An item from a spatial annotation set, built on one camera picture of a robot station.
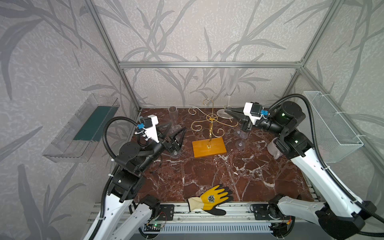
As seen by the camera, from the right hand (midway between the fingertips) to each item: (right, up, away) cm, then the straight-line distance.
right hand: (228, 102), depth 53 cm
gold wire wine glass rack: (-6, -6, +20) cm, 22 cm away
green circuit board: (-31, -57, +17) cm, 67 cm away
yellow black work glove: (-5, -48, +22) cm, 53 cm away
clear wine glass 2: (+15, -15, +38) cm, 44 cm away
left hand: (-17, -7, +2) cm, 19 cm away
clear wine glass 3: (+16, -23, +45) cm, 53 cm away
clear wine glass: (-27, -28, +41) cm, 56 cm away
